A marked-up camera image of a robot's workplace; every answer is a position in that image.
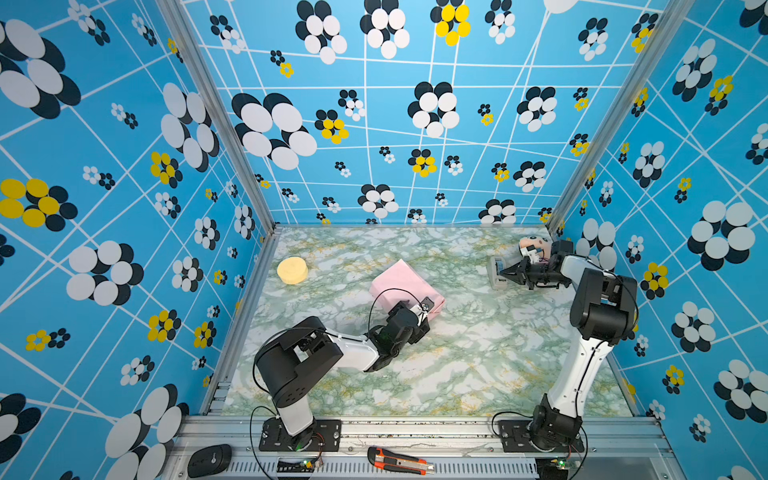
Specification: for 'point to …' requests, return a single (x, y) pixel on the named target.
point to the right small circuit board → (554, 466)
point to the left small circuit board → (288, 466)
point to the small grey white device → (497, 282)
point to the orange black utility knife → (393, 461)
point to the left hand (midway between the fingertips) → (418, 310)
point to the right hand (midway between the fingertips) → (504, 273)
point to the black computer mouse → (209, 460)
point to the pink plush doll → (539, 242)
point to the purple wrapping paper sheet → (403, 283)
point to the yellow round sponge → (293, 270)
